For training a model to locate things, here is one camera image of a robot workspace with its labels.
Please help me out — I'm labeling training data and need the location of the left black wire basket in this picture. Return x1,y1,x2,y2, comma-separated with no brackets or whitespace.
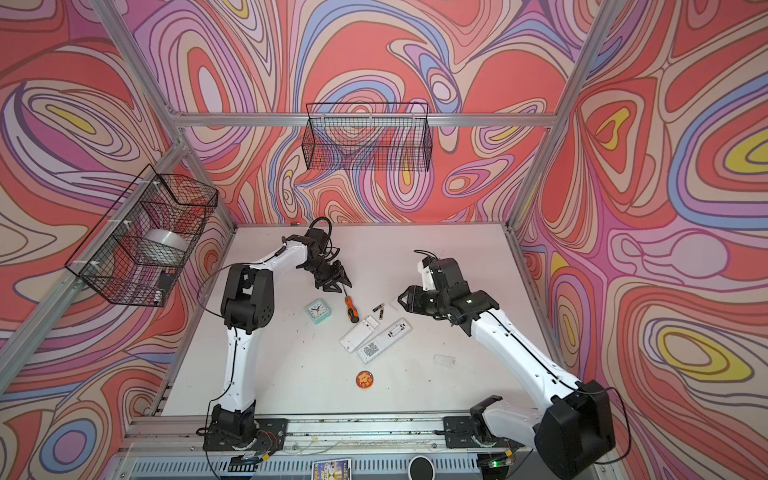
65,165,219,308

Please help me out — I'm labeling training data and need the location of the orange black screwdriver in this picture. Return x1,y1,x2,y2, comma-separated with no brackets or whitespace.
342,286,360,324

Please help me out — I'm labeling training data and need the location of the white roll in basket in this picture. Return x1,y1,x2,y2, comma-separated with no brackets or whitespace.
140,229,189,266

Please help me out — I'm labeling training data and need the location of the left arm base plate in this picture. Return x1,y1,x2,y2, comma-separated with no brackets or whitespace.
203,417,288,454

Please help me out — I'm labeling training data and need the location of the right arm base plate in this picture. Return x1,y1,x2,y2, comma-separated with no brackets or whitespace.
434,415,523,451

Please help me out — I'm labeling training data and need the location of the red round badge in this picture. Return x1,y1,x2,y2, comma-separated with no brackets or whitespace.
355,370,374,389

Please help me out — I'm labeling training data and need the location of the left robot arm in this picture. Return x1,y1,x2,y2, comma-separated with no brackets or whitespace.
196,216,352,455

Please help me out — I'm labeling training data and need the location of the black wire basket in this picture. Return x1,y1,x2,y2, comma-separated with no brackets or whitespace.
65,165,219,308
301,101,433,172

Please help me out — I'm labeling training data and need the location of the long remote battery cover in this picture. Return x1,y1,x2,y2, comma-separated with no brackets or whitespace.
433,354,456,368

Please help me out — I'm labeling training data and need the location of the small white remote control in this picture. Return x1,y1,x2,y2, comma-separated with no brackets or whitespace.
339,316,380,353

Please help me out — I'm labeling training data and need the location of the long white remote control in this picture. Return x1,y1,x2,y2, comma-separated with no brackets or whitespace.
357,319,412,364

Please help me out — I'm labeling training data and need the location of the small black item in basket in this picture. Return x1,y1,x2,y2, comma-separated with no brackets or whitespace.
157,270,174,295

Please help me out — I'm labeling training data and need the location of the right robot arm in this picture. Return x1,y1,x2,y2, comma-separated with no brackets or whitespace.
397,251,616,479

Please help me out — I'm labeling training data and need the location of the black round cup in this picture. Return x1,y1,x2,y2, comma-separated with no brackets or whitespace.
407,455,436,480

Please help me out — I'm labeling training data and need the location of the mint green alarm clock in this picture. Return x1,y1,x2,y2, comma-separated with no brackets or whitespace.
305,298,332,325

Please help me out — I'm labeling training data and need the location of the back black wire basket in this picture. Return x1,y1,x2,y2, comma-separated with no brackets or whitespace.
301,101,433,172

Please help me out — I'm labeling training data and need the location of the colourful printed card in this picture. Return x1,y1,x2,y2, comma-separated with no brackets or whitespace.
311,459,352,480

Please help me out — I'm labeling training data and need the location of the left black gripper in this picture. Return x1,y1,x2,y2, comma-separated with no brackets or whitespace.
302,257,354,292

